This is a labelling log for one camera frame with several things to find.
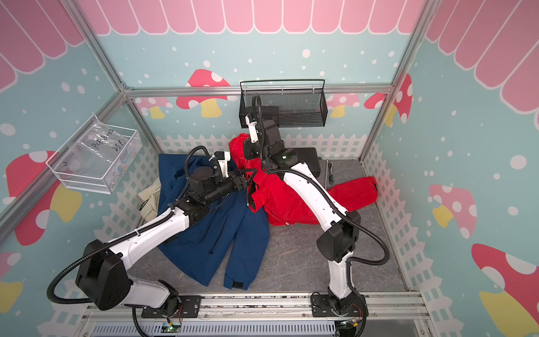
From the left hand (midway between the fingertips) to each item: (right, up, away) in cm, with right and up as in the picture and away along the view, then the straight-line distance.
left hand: (253, 174), depth 76 cm
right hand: (-3, +13, 0) cm, 13 cm away
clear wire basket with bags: (-55, +5, -2) cm, 56 cm away
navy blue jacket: (-11, -21, +11) cm, 27 cm away
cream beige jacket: (-49, -12, +19) cm, 54 cm away
